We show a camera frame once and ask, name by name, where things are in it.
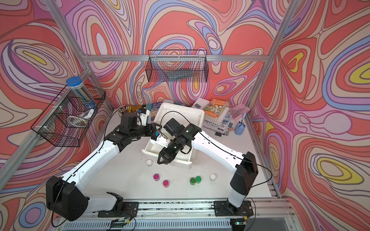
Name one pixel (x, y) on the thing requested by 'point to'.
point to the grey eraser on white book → (197, 106)
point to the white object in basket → (87, 114)
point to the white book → (202, 102)
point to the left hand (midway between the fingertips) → (159, 126)
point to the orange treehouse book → (214, 108)
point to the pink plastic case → (238, 110)
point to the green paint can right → (198, 179)
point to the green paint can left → (192, 181)
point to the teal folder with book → (153, 108)
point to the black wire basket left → (68, 119)
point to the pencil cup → (123, 109)
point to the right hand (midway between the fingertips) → (164, 161)
